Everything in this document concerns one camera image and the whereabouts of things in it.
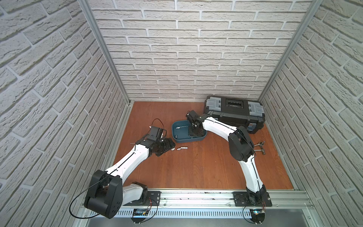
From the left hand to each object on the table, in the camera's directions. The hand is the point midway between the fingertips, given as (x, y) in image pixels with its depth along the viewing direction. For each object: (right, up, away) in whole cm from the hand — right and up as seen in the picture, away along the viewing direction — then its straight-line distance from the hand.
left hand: (173, 144), depth 85 cm
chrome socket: (+3, +9, +16) cm, 19 cm away
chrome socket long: (+7, -4, +7) cm, 10 cm away
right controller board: (+45, -33, -15) cm, 58 cm away
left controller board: (-16, -34, -14) cm, 40 cm away
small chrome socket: (+3, -5, +7) cm, 9 cm away
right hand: (+14, +6, +13) cm, 20 cm away
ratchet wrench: (+60, -2, +10) cm, 60 cm away
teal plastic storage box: (+4, +7, +16) cm, 17 cm away
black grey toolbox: (+42, +20, +7) cm, 48 cm away
